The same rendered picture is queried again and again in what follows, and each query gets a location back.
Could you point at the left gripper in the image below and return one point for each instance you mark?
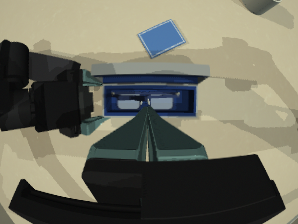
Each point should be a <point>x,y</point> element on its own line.
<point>87,127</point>

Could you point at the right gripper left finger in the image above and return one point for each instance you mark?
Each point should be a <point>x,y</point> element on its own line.
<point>125,142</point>

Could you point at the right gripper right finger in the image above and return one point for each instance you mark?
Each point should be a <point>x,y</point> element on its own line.
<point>169,143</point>

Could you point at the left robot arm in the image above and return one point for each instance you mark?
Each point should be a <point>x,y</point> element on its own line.
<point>56,105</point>

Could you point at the dark blue glasses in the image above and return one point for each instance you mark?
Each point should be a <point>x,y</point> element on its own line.
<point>159,101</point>

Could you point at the grey mug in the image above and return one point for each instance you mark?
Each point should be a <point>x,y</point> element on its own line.
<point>259,7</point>

